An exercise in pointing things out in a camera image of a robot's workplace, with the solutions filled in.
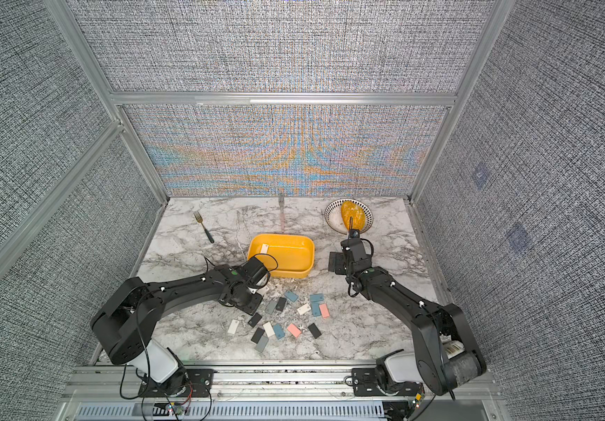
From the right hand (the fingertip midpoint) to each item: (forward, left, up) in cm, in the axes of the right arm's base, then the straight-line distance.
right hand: (345, 250), depth 90 cm
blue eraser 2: (-17, +10, -10) cm, 22 cm away
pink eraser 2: (-23, +18, -10) cm, 31 cm away
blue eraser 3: (-24, +22, -10) cm, 34 cm away
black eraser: (-15, +22, -9) cm, 29 cm away
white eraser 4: (-23, +26, -10) cm, 36 cm away
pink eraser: (-18, +8, -10) cm, 22 cm away
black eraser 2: (-21, +31, -10) cm, 38 cm away
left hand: (-15, +31, -9) cm, 35 cm away
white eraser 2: (-17, +15, -10) cm, 24 cm away
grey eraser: (-16, +25, -10) cm, 32 cm away
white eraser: (+7, +30, -9) cm, 32 cm away
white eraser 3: (-23, +37, -9) cm, 44 cm away
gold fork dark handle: (+23, +59, -11) cm, 65 cm away
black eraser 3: (-25, +29, -9) cm, 39 cm away
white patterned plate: (+23, +2, -10) cm, 25 cm away
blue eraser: (-12, +19, -10) cm, 25 cm away
